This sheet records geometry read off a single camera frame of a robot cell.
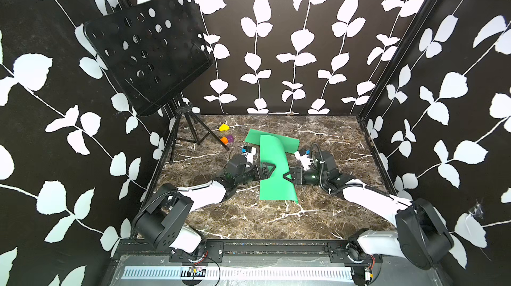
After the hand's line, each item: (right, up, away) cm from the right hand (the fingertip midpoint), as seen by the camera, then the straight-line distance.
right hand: (284, 174), depth 81 cm
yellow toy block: (-32, +21, +33) cm, 50 cm away
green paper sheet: (-3, -7, +3) cm, 8 cm away
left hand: (-5, +3, +4) cm, 7 cm away
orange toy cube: (-30, +14, +25) cm, 41 cm away
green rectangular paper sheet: (+7, +11, +28) cm, 30 cm away
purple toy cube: (-27, +15, +27) cm, 40 cm away
